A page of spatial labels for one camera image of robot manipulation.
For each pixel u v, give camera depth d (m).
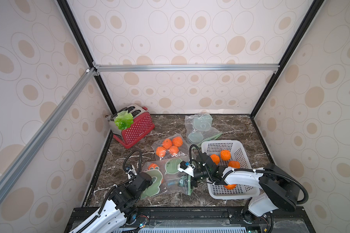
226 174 0.59
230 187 0.79
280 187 0.44
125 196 0.55
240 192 0.81
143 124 0.98
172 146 0.95
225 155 0.89
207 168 0.66
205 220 0.73
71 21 0.71
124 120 0.90
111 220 0.51
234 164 0.87
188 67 0.95
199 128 1.11
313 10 0.69
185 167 0.69
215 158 0.90
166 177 0.86
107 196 0.54
